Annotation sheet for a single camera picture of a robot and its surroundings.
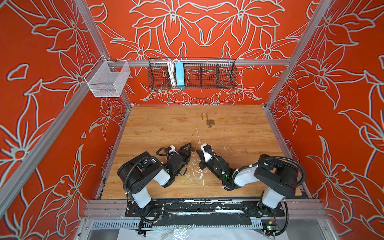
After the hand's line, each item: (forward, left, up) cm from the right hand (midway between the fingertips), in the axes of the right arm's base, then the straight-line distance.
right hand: (194, 151), depth 83 cm
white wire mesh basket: (+42, +56, +21) cm, 73 cm away
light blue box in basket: (+39, +8, +24) cm, 46 cm away
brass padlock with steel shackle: (+29, -12, -10) cm, 33 cm away
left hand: (+4, 0, 0) cm, 4 cm away
